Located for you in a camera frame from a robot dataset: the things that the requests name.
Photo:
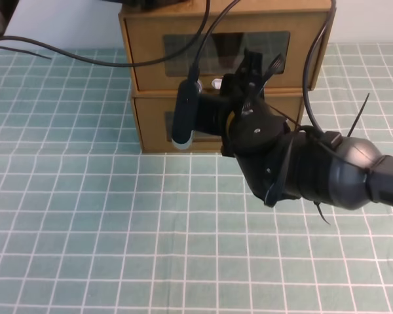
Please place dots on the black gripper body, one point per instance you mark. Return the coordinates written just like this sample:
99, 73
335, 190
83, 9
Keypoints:
250, 133

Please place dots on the black cable tie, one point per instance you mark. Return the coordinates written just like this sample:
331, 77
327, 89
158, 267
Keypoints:
317, 204
356, 120

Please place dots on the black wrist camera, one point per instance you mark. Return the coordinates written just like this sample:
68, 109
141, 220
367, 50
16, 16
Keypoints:
185, 114

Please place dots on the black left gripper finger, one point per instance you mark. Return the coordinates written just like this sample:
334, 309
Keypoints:
249, 74

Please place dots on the cyan checkered tablecloth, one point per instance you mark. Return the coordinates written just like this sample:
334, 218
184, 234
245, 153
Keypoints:
89, 224

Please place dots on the brown cardboard drawer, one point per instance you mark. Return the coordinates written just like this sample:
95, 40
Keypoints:
154, 113
289, 34

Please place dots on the brown cardboard shoebox cabinet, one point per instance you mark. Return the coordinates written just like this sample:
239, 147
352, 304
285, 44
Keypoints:
166, 73

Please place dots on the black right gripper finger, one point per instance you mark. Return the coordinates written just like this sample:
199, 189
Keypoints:
258, 86

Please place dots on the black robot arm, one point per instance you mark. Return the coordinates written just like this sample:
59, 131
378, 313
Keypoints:
326, 166

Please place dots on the black cable tie lower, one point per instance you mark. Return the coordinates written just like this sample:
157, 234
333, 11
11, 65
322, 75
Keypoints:
317, 204

